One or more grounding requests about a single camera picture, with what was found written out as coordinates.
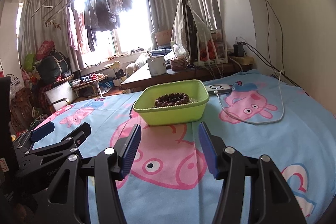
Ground black wall cable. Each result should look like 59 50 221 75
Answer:
236 0 310 94

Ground small low table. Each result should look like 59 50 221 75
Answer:
71 73 109 97

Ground cloth-covered monitor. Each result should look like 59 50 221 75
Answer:
171 0 210 65

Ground blue cartoon pig bedsheet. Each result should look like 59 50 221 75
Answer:
35 71 335 223

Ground white power bank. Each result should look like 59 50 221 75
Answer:
205 84 232 95

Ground large dark red bead bracelet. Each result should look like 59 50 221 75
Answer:
154 92 190 108

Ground white enamel mug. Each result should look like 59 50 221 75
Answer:
146 55 166 76

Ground hanging dark clothes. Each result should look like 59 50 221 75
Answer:
84 0 133 52

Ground white charging cable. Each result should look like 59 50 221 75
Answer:
213 70 286 126

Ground black duffel bag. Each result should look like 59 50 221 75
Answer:
37 51 70 84

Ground wooden armchair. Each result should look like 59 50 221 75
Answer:
45 82 77 113

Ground dark wooden desk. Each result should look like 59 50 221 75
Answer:
119 56 255 92

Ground black power adapter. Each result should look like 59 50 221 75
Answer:
234 43 245 57

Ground green plastic basket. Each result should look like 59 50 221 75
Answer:
133 80 210 126

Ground woven snack basket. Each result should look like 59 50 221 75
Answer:
170 55 187 72

